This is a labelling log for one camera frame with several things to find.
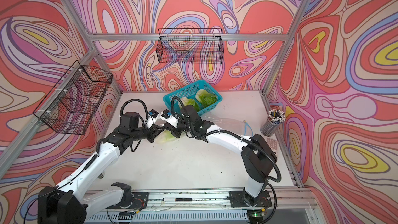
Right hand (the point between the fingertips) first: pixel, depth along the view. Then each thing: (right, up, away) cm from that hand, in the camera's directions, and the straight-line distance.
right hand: (166, 129), depth 78 cm
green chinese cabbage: (+10, +15, +21) cm, 27 cm away
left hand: (-1, 0, +1) cm, 2 cm away
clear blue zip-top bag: (+42, -1, +18) cm, 45 cm away
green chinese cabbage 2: (+21, +17, +23) cm, 36 cm away
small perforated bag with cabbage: (-2, -5, +4) cm, 7 cm away
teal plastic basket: (+9, +22, +35) cm, 42 cm away
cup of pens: (+59, +5, +5) cm, 59 cm away
